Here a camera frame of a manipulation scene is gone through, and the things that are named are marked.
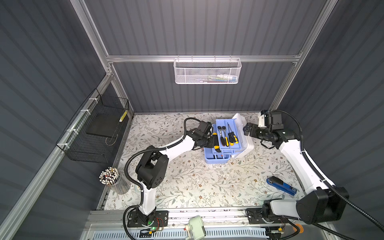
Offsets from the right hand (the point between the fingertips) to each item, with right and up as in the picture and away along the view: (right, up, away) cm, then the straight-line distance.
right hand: (253, 130), depth 81 cm
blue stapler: (+14, -29, -1) cm, 32 cm away
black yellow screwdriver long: (-10, -3, +8) cm, 13 cm away
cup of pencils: (-71, -22, -11) cm, 75 cm away
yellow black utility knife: (-20, -8, +4) cm, 21 cm away
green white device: (-31, -45, -14) cm, 57 cm away
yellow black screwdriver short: (-13, -6, +6) cm, 15 cm away
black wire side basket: (-82, -3, -9) cm, 82 cm away
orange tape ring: (+18, -46, -11) cm, 51 cm away
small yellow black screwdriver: (-8, -5, +5) cm, 11 cm away
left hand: (-20, -8, +10) cm, 24 cm away
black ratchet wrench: (-16, -5, +7) cm, 18 cm away
